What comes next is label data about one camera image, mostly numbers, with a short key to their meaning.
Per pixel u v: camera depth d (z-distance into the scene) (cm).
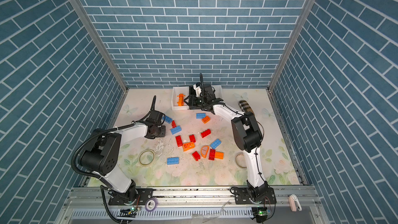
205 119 102
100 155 47
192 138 91
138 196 73
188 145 89
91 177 65
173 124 99
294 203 71
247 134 56
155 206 71
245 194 74
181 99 109
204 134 96
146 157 87
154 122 76
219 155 85
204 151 87
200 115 104
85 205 73
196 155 87
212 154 86
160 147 91
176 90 116
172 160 84
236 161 84
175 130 96
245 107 106
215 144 91
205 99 79
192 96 87
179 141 91
